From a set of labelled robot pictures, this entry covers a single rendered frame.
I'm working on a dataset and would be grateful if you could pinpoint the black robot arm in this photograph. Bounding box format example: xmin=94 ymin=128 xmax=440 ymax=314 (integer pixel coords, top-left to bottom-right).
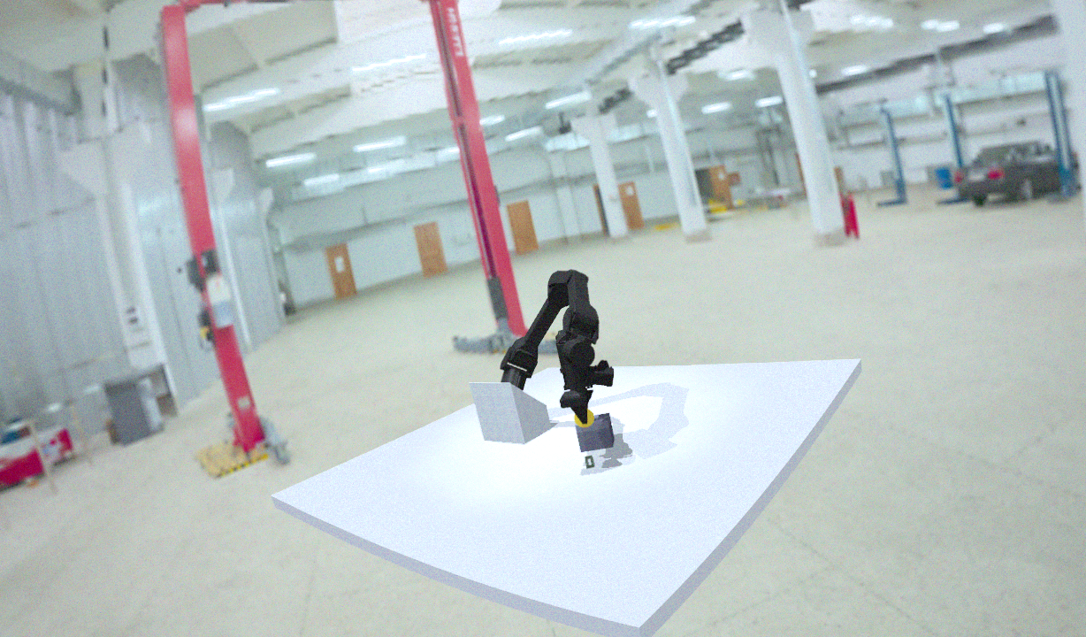
xmin=500 ymin=269 xmax=614 ymax=390

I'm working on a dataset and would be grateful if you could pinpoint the gold coin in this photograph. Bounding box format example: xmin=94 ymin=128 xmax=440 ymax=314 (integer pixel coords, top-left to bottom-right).
xmin=574 ymin=409 xmax=594 ymax=426

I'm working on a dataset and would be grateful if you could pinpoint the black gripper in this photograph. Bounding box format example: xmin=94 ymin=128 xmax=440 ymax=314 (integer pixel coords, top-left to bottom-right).
xmin=560 ymin=364 xmax=593 ymax=425

